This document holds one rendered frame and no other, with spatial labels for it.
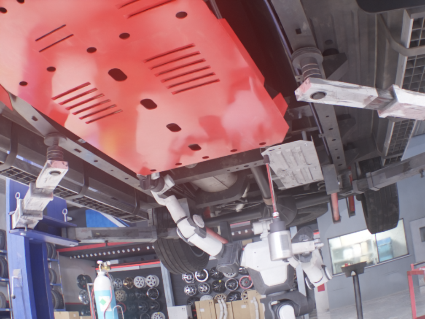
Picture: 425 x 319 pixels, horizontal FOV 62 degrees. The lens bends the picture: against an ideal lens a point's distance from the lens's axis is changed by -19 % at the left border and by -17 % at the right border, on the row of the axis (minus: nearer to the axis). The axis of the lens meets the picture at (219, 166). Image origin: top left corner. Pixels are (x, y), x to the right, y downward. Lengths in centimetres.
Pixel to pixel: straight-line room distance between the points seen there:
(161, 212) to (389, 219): 173
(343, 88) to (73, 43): 77
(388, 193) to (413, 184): 952
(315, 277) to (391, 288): 1005
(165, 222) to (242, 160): 102
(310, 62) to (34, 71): 81
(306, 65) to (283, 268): 126
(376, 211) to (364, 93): 179
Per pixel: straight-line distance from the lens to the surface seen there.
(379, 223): 305
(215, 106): 144
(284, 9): 112
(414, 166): 241
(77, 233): 282
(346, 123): 222
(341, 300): 1200
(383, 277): 1203
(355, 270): 570
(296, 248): 169
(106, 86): 127
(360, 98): 129
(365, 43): 166
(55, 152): 155
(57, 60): 115
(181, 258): 321
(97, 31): 105
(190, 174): 243
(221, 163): 238
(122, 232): 285
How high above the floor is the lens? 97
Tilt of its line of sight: 18 degrees up
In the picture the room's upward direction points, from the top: 8 degrees counter-clockwise
